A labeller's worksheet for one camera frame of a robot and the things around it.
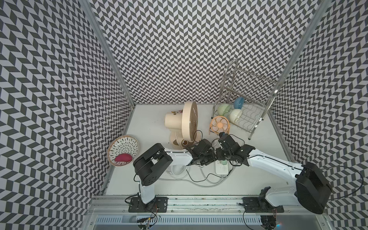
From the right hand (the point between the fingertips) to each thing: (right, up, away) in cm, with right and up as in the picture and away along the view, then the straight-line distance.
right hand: (217, 154), depth 84 cm
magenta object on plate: (-56, -1, -2) cm, 56 cm away
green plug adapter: (+3, -3, -4) cm, 6 cm away
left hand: (0, -4, +2) cm, 5 cm away
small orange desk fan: (+3, +17, +12) cm, 21 cm away
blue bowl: (+18, +32, +18) cm, 41 cm away
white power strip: (+2, -7, -1) cm, 8 cm away
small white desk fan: (-23, -8, -6) cm, 25 cm away
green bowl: (+7, +28, +14) cm, 32 cm away
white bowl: (+14, +24, +11) cm, 30 cm away
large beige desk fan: (-19, +18, -12) cm, 29 cm away
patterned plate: (-59, +4, +9) cm, 60 cm away
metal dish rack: (+15, +33, -4) cm, 37 cm away
